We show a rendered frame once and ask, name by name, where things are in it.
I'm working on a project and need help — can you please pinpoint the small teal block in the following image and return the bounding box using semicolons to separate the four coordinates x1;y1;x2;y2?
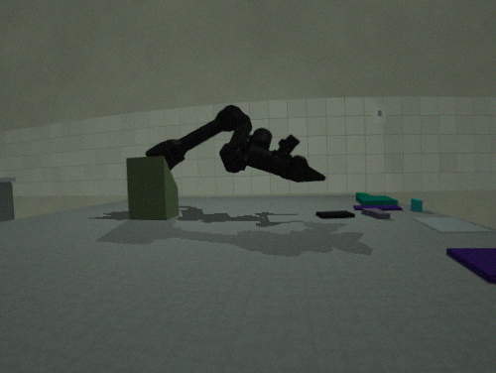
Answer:
411;198;423;212

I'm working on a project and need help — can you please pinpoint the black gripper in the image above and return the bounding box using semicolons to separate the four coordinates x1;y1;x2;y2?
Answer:
263;151;325;183

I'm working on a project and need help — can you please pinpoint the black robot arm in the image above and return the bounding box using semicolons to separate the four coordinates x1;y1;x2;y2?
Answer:
146;105;300;173

